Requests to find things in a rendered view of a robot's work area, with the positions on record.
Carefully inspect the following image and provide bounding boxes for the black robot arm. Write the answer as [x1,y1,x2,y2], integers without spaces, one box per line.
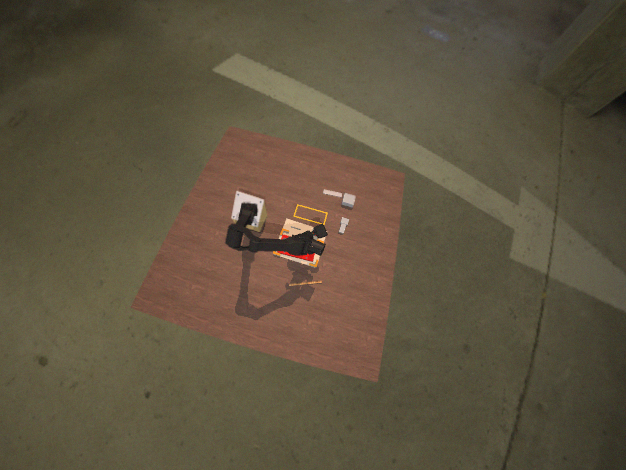
[226,202,326,256]

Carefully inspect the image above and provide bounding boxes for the pale pink flat bar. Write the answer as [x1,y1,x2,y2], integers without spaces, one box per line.
[323,189,342,197]

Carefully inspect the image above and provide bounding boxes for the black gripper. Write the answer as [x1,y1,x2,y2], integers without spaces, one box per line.
[295,224,328,239]

